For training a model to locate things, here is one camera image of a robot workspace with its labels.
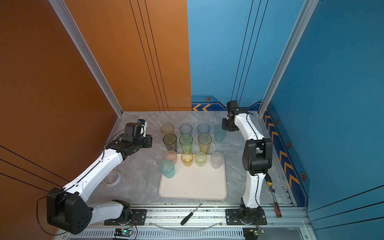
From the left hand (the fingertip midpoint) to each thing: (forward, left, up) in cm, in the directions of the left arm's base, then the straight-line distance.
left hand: (151, 136), depth 84 cm
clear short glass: (-6, -39, -15) cm, 42 cm away
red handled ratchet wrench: (-23, -68, -16) cm, 73 cm away
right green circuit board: (-42, -53, -19) cm, 70 cm away
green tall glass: (+3, -19, -8) cm, 21 cm away
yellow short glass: (-6, -20, -15) cm, 26 cm away
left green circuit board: (-43, +9, -19) cm, 48 cm away
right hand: (+12, -45, -6) cm, 47 cm away
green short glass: (-6, -28, -15) cm, 32 cm away
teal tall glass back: (+11, -42, -12) cm, 45 cm away
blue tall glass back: (+13, -30, -7) cm, 34 cm away
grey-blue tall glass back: (+13, -19, -9) cm, 25 cm away
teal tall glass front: (-12, -9, -13) cm, 20 cm away
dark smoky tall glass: (+4, -9, -9) cm, 13 cm away
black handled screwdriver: (-36, -22, -18) cm, 46 cm away
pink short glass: (-4, -10, -13) cm, 17 cm away
